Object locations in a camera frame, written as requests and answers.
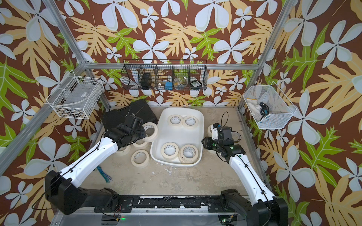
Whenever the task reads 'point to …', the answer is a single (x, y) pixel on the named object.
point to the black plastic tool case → (140, 108)
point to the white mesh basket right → (267, 107)
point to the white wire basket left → (76, 96)
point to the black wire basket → (166, 75)
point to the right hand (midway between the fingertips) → (203, 140)
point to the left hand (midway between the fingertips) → (145, 130)
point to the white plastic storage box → (178, 139)
